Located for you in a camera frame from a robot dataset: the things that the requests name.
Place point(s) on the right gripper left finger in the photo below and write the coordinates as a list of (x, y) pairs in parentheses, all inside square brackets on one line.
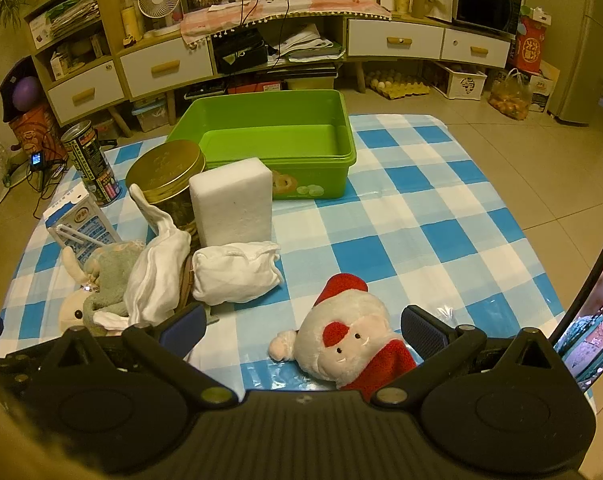
[(162, 348)]

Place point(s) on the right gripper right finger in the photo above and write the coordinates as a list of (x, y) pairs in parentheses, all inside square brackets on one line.
[(446, 351)]

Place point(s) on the white long sock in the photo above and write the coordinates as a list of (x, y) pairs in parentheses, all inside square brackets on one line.
[(154, 286)]

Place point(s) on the bunny plush toy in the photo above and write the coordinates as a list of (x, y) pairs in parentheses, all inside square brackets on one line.
[(98, 302)]

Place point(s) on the Santa Claus plush toy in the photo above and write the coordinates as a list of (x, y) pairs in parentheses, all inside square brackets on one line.
[(346, 339)]

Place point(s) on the white cloth bundle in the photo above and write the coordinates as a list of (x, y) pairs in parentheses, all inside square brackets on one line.
[(236, 273)]

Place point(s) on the white foam sponge block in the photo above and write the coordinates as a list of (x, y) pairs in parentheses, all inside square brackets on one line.
[(233, 203)]

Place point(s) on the blue white checkered tablecloth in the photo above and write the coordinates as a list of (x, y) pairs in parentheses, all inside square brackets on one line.
[(419, 222)]

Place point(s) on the blue white milk carton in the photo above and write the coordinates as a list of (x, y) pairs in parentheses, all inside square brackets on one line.
[(76, 221)]

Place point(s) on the gold lid glass jar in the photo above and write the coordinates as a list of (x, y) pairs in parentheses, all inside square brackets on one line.
[(163, 175)]

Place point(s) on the tall printed drink can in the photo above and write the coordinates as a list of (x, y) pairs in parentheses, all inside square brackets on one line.
[(83, 148)]

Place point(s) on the green plastic bin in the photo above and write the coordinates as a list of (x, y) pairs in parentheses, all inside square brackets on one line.
[(303, 136)]

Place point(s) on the bag of oranges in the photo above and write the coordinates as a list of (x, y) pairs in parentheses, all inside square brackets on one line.
[(511, 95)]

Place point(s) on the white storage crate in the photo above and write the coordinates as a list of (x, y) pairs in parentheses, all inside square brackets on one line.
[(459, 81)]

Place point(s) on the egg carton tray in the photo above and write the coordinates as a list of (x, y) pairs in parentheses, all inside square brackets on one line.
[(394, 85)]

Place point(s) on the red flat box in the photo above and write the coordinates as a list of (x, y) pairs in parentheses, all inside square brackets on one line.
[(254, 86)]

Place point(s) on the wooden TV cabinet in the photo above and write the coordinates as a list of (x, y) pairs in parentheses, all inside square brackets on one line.
[(92, 55)]

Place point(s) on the purple ball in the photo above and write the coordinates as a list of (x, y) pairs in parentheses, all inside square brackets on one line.
[(27, 93)]

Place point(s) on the red gift box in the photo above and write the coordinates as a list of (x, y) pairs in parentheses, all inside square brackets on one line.
[(526, 50)]

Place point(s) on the pink cloth runner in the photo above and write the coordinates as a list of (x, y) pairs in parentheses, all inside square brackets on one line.
[(199, 25)]

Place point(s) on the black microwave oven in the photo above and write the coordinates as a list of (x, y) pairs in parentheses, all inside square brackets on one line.
[(493, 15)]

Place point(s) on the silver refrigerator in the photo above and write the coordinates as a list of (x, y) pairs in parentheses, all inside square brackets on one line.
[(574, 45)]

